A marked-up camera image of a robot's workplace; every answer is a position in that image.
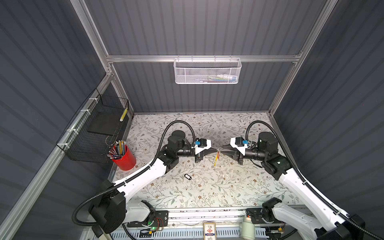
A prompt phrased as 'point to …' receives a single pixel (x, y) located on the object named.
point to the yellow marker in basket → (123, 114)
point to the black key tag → (187, 176)
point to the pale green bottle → (248, 230)
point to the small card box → (209, 231)
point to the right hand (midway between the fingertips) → (224, 149)
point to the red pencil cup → (127, 162)
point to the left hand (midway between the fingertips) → (216, 148)
